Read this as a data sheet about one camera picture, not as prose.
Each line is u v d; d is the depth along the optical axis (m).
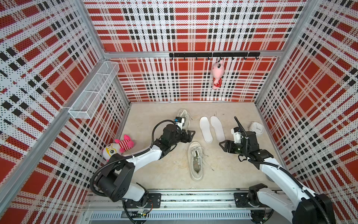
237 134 0.75
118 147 0.88
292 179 0.46
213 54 0.88
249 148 0.63
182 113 1.01
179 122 0.75
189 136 0.76
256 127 1.01
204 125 1.05
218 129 1.02
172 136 0.68
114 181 0.43
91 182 0.42
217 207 0.72
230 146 0.72
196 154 0.80
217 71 0.92
